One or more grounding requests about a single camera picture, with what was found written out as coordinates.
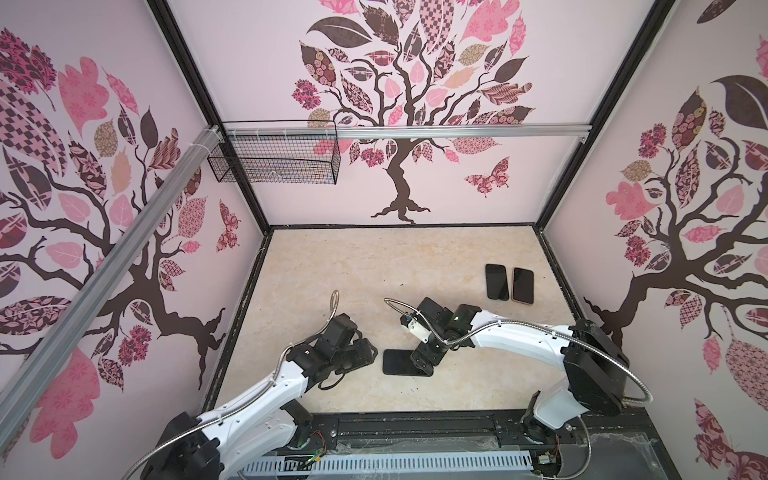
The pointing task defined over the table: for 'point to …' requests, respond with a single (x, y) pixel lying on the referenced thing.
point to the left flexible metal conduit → (250, 405)
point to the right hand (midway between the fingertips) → (423, 347)
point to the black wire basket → (280, 152)
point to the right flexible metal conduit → (454, 342)
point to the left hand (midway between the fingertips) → (371, 360)
